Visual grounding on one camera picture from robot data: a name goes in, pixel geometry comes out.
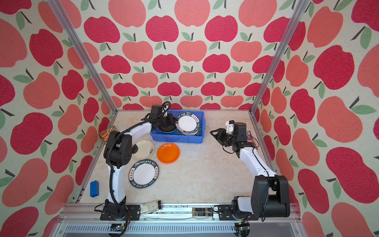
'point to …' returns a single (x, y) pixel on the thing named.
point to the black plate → (166, 129)
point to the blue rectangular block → (94, 188)
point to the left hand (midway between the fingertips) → (180, 120)
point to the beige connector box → (149, 207)
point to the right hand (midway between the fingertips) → (215, 133)
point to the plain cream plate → (145, 149)
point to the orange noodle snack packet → (104, 135)
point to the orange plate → (168, 153)
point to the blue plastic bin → (175, 136)
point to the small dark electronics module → (202, 212)
